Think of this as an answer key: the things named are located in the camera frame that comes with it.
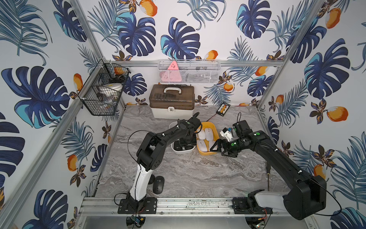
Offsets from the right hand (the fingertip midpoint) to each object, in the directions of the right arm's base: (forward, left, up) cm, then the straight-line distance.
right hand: (216, 151), depth 78 cm
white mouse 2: (+19, +6, -12) cm, 23 cm away
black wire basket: (+26, +66, +18) cm, 73 cm away
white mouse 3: (+20, +1, -13) cm, 24 cm away
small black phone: (+46, -13, -14) cm, 49 cm away
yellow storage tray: (+28, +2, -12) cm, 31 cm away
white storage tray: (+5, +20, -12) cm, 24 cm away
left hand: (+12, +13, -11) cm, 21 cm away
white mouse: (+11, +6, -13) cm, 18 cm away
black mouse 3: (-14, +32, -14) cm, 38 cm away
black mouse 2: (-11, +36, -13) cm, 40 cm away
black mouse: (+10, +23, -12) cm, 27 cm away
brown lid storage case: (+33, +26, +6) cm, 43 cm away
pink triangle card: (+43, +26, +21) cm, 54 cm away
